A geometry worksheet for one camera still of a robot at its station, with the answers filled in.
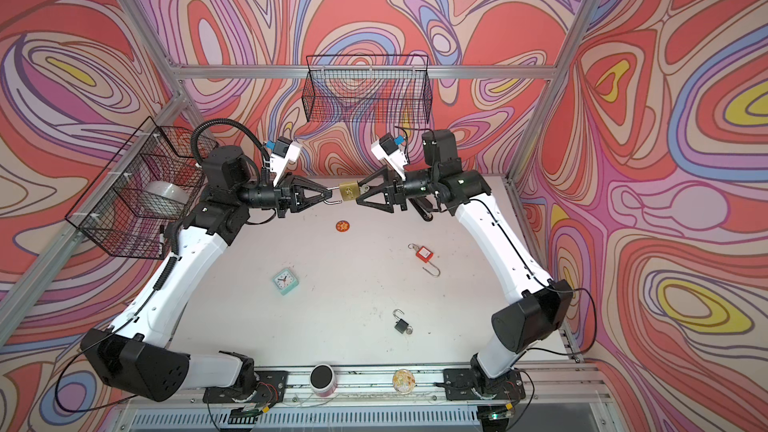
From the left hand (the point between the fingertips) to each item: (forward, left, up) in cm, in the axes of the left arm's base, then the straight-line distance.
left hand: (328, 198), depth 60 cm
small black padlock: (-13, -16, -40) cm, 45 cm away
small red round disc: (+22, +4, -40) cm, 46 cm away
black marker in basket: (0, +43, -16) cm, 46 cm away
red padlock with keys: (+9, -25, -39) cm, 47 cm away
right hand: (+2, -7, -3) cm, 8 cm away
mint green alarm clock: (0, +19, -38) cm, 43 cm away
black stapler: (+27, -26, -38) cm, 53 cm away
